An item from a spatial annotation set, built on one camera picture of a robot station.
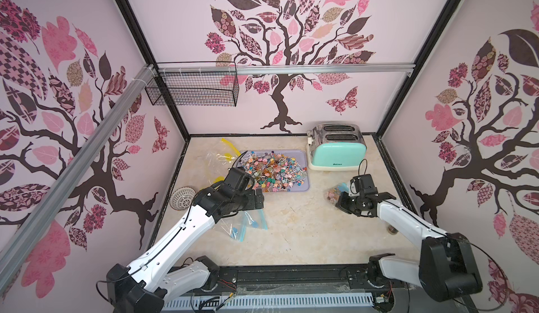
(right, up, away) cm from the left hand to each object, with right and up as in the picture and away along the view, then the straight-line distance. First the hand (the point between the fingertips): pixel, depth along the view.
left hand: (251, 204), depth 75 cm
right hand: (+35, -2, +12) cm, 37 cm away
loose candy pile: (+8, +9, +24) cm, 27 cm away
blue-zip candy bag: (+35, 0, +19) cm, 40 cm away
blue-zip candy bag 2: (-6, -11, +8) cm, 16 cm away
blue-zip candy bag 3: (0, -7, +7) cm, 10 cm away
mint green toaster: (+37, +22, +19) cm, 47 cm away
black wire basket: (-28, +51, +19) cm, 61 cm away
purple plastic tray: (+24, +17, +35) cm, 46 cm away
